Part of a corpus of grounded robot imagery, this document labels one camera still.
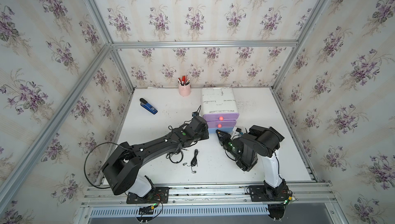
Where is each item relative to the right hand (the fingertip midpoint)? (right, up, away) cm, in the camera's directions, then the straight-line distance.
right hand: (217, 134), depth 92 cm
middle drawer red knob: (+1, +6, -6) cm, 9 cm away
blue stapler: (-47, +16, +15) cm, 52 cm away
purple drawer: (+2, +7, -6) cm, 9 cm away
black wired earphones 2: (-14, -14, -8) cm, 22 cm away
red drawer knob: (+1, +11, -12) cm, 16 cm away
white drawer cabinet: (0, +21, -7) cm, 22 cm away
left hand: (-5, +2, -9) cm, 10 cm away
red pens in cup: (-23, +35, +20) cm, 46 cm away
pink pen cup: (-21, +28, +19) cm, 40 cm away
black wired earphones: (-28, -11, -6) cm, 31 cm away
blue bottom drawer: (-3, +2, 0) cm, 4 cm away
